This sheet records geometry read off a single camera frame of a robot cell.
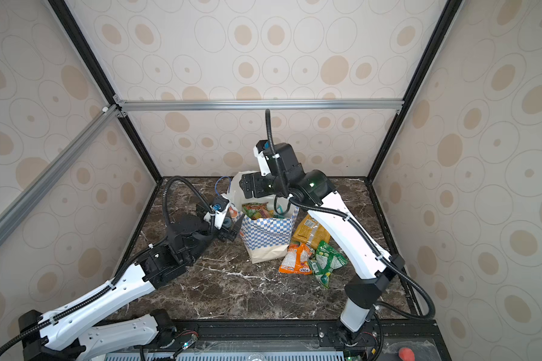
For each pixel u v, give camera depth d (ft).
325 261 2.84
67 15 2.26
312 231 3.18
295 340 2.40
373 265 1.38
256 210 3.27
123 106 2.97
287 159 1.55
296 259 2.86
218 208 1.79
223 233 2.01
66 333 1.30
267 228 2.46
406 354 2.25
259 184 1.89
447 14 2.26
